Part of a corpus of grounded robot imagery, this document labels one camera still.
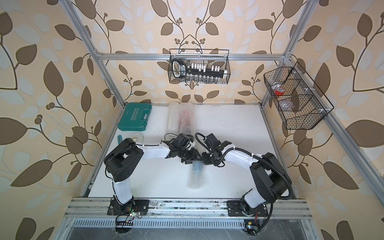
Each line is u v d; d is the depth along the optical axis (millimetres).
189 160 810
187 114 1031
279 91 806
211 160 748
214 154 642
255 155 488
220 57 911
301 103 733
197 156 839
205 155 801
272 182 435
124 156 542
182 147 785
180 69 848
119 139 1014
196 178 773
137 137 1018
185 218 722
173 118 1016
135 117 1079
